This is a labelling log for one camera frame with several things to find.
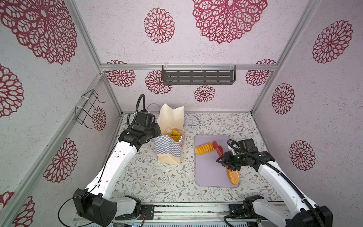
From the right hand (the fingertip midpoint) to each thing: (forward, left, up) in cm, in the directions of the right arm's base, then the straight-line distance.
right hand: (219, 160), depth 78 cm
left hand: (+11, +35, +11) cm, 38 cm away
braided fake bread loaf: (+13, +6, -10) cm, 18 cm away
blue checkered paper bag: (+5, +28, -1) cm, 29 cm away
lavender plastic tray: (-2, +5, -12) cm, 13 cm away
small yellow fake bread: (+24, +27, -8) cm, 37 cm away
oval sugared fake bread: (-5, -10, -10) cm, 15 cm away
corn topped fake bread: (+3, +23, +16) cm, 28 cm away
